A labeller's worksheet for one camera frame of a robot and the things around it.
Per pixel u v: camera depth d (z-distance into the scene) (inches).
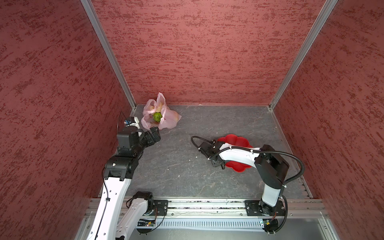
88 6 27.5
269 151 19.7
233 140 38.4
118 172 17.2
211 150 25.9
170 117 36.5
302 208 30.1
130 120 22.7
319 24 30.3
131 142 18.4
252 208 29.1
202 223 27.9
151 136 23.6
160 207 28.7
